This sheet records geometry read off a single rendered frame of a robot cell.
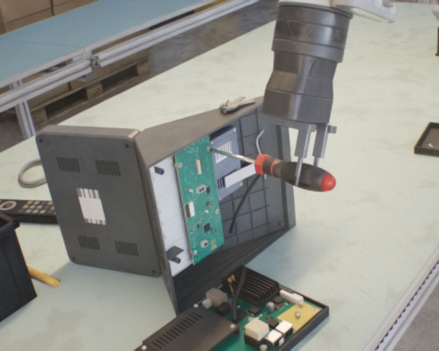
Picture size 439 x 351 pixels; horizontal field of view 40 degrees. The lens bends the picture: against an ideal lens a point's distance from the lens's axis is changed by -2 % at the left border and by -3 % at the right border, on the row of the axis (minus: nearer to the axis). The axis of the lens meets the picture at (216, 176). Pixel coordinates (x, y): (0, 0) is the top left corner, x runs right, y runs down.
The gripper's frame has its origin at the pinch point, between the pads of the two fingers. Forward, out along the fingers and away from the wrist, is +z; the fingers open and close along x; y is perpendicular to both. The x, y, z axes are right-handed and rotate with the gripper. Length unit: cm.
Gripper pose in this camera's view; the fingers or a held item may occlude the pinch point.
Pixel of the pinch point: (304, 184)
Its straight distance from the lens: 64.9
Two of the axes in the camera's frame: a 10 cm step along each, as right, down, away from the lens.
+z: -1.6, 9.7, 1.7
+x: -6.6, 0.2, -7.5
